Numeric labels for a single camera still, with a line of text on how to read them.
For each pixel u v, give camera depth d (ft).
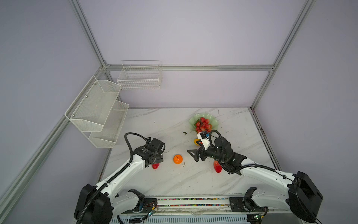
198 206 2.45
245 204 2.14
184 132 3.43
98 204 1.26
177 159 2.88
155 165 2.81
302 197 1.34
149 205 2.41
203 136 2.18
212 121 3.46
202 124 3.39
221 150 1.91
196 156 2.26
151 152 1.92
